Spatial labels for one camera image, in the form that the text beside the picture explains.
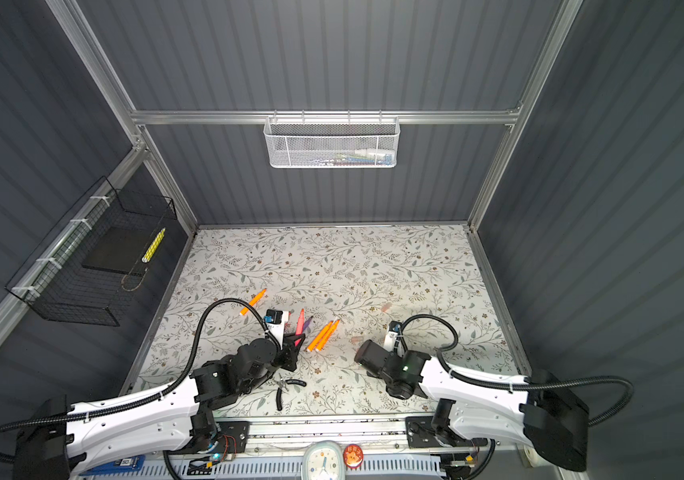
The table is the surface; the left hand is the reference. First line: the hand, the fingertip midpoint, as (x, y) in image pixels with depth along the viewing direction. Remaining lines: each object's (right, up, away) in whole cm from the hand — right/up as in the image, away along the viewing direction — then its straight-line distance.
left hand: (305, 337), depth 77 cm
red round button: (+13, -27, -6) cm, 30 cm away
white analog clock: (+6, -26, -9) cm, 28 cm away
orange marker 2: (+5, -3, +14) cm, 15 cm away
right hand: (+20, -9, +6) cm, 23 cm away
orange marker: (+2, -3, +13) cm, 14 cm away
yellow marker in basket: (-40, +24, 0) cm, 46 cm away
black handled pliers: (-7, -14, +6) cm, 17 cm away
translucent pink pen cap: (+23, +4, +19) cm, 31 cm away
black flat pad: (-46, +23, -2) cm, 51 cm away
